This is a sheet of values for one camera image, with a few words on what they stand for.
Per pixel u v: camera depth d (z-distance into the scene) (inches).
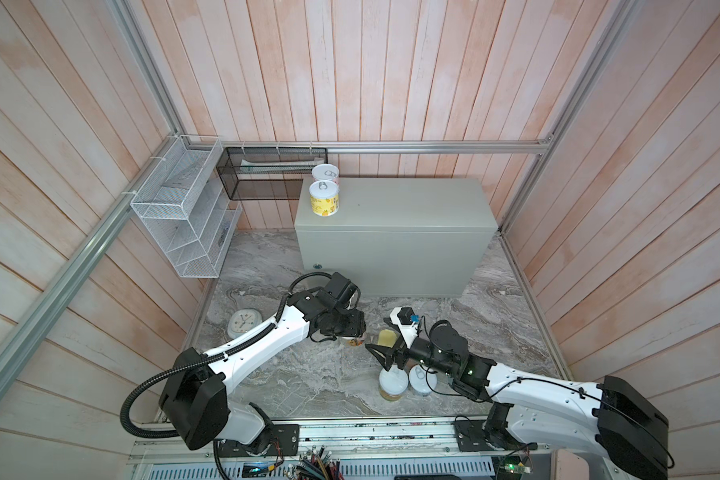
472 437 28.8
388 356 25.6
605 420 16.7
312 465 23.6
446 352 23.6
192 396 15.9
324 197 28.8
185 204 27.1
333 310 24.1
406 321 25.0
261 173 41.3
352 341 30.7
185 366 16.5
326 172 30.9
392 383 29.7
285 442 28.9
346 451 28.9
